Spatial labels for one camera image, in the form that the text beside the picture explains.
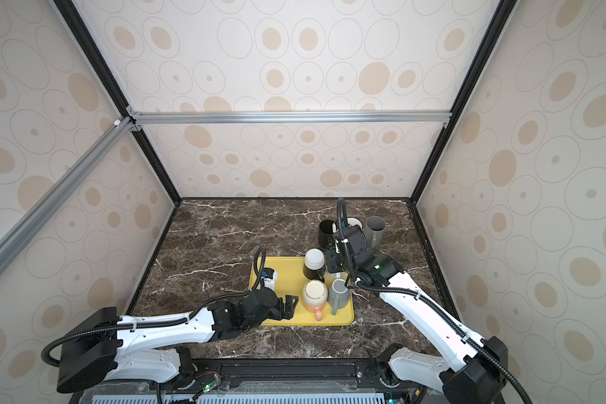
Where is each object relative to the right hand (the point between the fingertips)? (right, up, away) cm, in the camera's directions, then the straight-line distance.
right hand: (333, 252), depth 78 cm
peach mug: (-6, -14, +2) cm, 15 cm away
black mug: (-1, +4, +20) cm, 21 cm away
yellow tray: (-14, -12, +15) cm, 23 cm away
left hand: (-12, -15, +1) cm, 19 cm away
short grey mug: (+2, -14, +4) cm, 15 cm away
